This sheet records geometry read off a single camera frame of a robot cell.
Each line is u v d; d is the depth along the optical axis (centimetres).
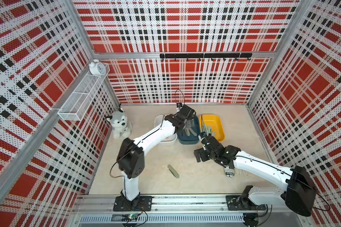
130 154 50
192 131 102
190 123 78
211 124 107
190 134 101
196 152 75
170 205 75
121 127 91
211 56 90
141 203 74
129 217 69
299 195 39
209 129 104
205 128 96
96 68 80
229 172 82
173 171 84
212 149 61
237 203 72
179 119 64
